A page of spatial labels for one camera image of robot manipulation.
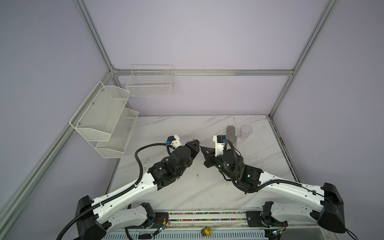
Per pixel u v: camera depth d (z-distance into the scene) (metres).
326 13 0.70
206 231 0.69
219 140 0.59
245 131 1.07
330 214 0.38
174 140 0.64
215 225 0.73
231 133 1.06
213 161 0.62
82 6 0.68
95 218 0.39
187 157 0.50
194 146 0.69
